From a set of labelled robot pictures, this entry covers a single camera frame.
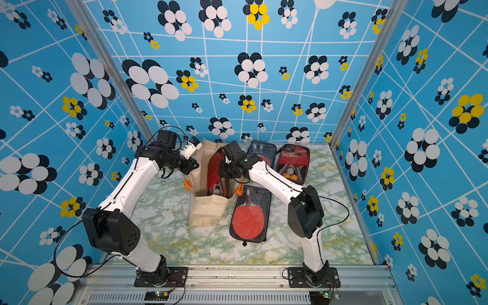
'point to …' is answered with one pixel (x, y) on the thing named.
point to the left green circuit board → (156, 295)
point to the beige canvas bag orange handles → (205, 210)
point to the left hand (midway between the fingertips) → (198, 162)
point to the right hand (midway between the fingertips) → (221, 170)
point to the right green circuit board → (326, 295)
